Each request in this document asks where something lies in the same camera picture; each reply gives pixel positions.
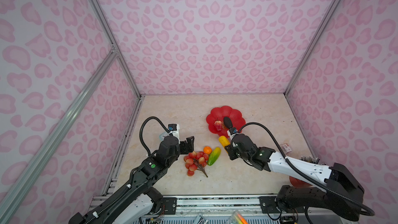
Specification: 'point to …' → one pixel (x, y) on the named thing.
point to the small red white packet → (286, 148)
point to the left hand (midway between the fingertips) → (188, 135)
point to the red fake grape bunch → (196, 160)
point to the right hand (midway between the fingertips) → (227, 146)
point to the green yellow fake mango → (214, 156)
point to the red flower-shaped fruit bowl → (219, 114)
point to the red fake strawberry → (218, 124)
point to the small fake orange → (207, 150)
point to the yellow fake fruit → (224, 141)
